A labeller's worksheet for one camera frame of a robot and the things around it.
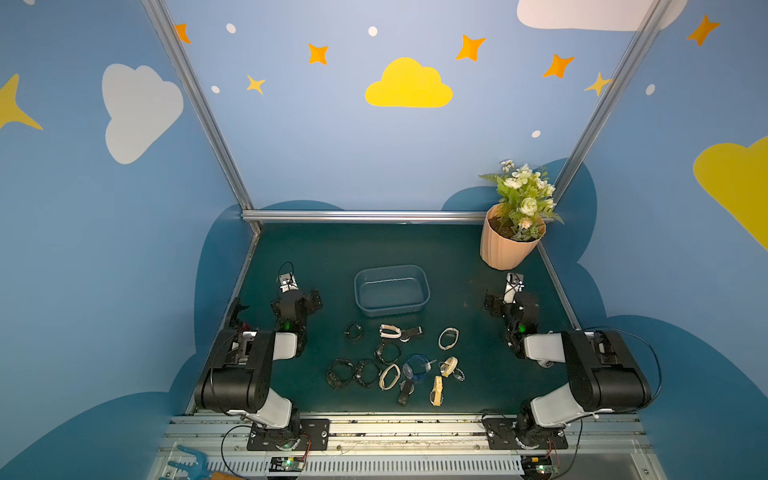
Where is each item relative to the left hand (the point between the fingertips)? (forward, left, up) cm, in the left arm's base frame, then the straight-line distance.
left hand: (305, 288), depth 94 cm
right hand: (+2, -66, 0) cm, 66 cm away
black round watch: (-17, -27, -7) cm, 33 cm away
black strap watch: (-12, -33, -6) cm, 36 cm away
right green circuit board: (-45, -64, -7) cm, 79 cm away
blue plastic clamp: (-47, +18, -7) cm, 51 cm away
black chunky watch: (-25, -14, -4) cm, 29 cm away
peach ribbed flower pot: (+14, -65, +4) cm, 67 cm away
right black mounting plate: (-38, -57, -6) cm, 69 cm away
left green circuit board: (-46, -3, -7) cm, 46 cm away
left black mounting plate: (-39, -7, -7) cm, 41 cm away
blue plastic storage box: (+4, -28, -7) cm, 29 cm away
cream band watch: (-25, -26, -5) cm, 36 cm away
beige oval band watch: (-16, -45, -6) cm, 48 cm away
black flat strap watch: (-28, -33, -7) cm, 44 cm away
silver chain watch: (-24, -47, -6) cm, 53 cm away
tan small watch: (-23, -44, -3) cm, 50 cm away
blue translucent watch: (-21, -36, -7) cm, 42 cm away
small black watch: (-12, -17, -6) cm, 21 cm away
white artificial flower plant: (+21, -69, +21) cm, 75 cm away
